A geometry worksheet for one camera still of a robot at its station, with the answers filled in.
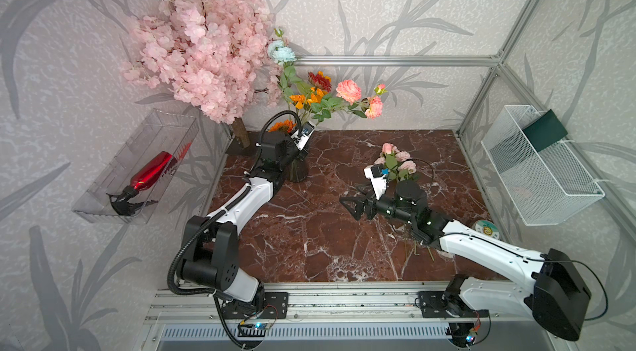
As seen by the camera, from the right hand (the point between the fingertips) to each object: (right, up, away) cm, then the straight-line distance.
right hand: (348, 193), depth 73 cm
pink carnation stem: (+26, +6, +28) cm, 39 cm away
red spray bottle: (-53, +7, -9) cm, 54 cm away
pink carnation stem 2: (+25, -23, +11) cm, 36 cm away
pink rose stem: (+20, +9, +31) cm, 38 cm away
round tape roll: (+47, -13, +8) cm, 49 cm away
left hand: (-14, +20, +11) cm, 26 cm away
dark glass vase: (-19, +5, +27) cm, 33 cm away
